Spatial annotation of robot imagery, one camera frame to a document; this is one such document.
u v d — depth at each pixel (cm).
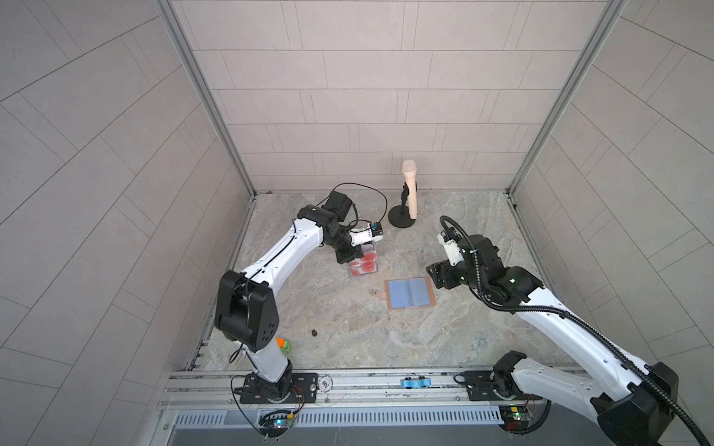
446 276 66
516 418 67
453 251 65
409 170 87
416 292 89
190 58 79
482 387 71
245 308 44
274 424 65
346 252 71
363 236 72
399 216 106
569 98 87
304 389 71
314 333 80
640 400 37
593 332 43
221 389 71
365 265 90
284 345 76
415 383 70
